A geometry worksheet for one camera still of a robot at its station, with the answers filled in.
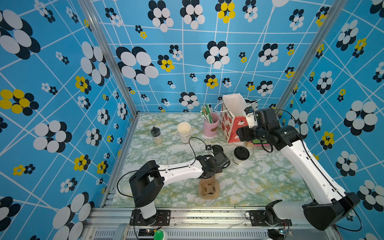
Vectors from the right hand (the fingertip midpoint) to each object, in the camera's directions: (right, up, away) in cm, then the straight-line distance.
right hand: (245, 129), depth 75 cm
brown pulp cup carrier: (-18, -32, +4) cm, 37 cm away
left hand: (-12, -21, +9) cm, 26 cm away
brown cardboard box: (+10, -11, +22) cm, 27 cm away
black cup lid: (+1, -14, +10) cm, 17 cm away
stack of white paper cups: (-33, -1, +17) cm, 37 cm away
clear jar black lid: (-51, -6, +25) cm, 57 cm away
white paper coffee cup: (0, -21, +14) cm, 25 cm away
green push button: (-40, -44, -13) cm, 61 cm away
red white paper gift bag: (-4, +7, +10) cm, 12 cm away
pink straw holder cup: (-15, -1, +24) cm, 29 cm away
